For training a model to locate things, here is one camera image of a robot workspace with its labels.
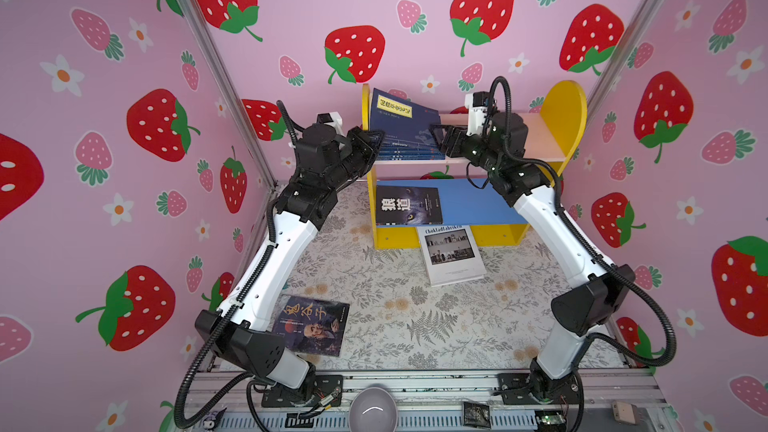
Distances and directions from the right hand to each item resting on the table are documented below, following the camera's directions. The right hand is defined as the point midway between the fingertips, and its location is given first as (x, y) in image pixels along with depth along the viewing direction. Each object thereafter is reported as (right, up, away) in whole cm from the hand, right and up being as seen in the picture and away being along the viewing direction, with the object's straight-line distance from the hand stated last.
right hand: (435, 126), depth 71 cm
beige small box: (+45, -69, -1) cm, 82 cm away
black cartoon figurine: (-52, -69, -3) cm, 86 cm away
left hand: (-11, -3, -8) cm, 14 cm away
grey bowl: (-15, -69, 0) cm, 70 cm away
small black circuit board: (+9, -69, -2) cm, 69 cm away
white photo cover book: (+9, -35, +25) cm, 44 cm away
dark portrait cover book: (-34, -54, +13) cm, 65 cm away
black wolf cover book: (-7, -19, +22) cm, 30 cm away
